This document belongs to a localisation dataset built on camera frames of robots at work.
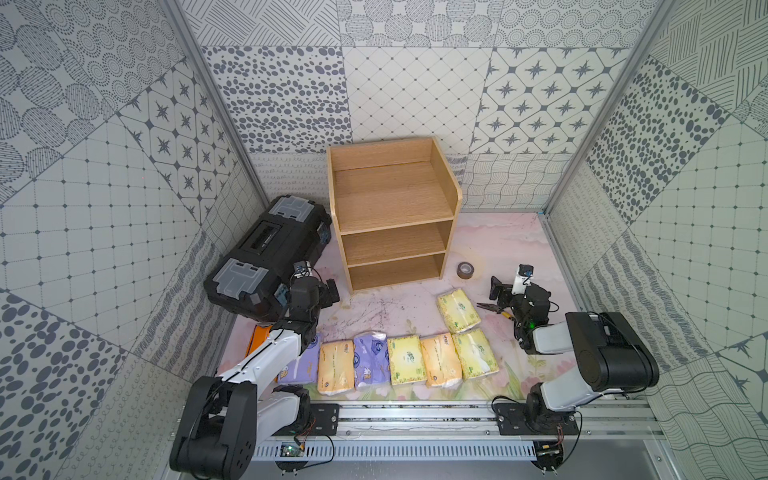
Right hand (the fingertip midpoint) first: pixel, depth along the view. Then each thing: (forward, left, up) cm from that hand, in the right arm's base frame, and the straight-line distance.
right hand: (508, 281), depth 94 cm
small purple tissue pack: (-25, +43, -1) cm, 49 cm away
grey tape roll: (+6, +12, -4) cm, 14 cm away
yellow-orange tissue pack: (-27, +52, 0) cm, 58 cm away
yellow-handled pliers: (-8, +5, -4) cm, 10 cm away
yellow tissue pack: (-25, +23, -1) cm, 34 cm away
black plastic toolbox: (-9, +76, +14) cm, 78 cm away
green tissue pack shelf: (-26, +33, 0) cm, 42 cm away
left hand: (-5, +61, +6) cm, 61 cm away
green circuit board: (-45, +61, -7) cm, 76 cm away
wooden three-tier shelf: (+7, +36, +27) cm, 46 cm away
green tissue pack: (-10, +17, -2) cm, 20 cm away
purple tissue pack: (-28, +60, 0) cm, 66 cm away
